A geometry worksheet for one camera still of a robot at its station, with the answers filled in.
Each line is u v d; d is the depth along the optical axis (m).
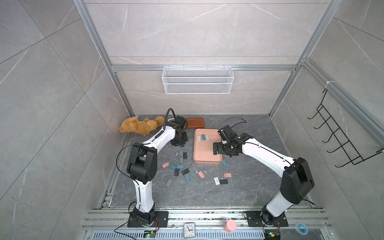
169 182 0.86
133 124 0.98
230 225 0.65
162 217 0.74
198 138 1.05
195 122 1.12
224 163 0.93
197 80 1.01
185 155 0.98
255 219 0.73
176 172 0.90
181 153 0.98
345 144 0.63
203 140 1.04
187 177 0.87
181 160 0.95
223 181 0.87
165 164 0.93
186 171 0.90
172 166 0.91
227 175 0.88
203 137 1.07
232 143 0.61
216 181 0.86
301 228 0.71
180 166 0.92
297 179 0.44
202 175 0.88
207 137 1.06
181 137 0.81
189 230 0.69
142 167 0.51
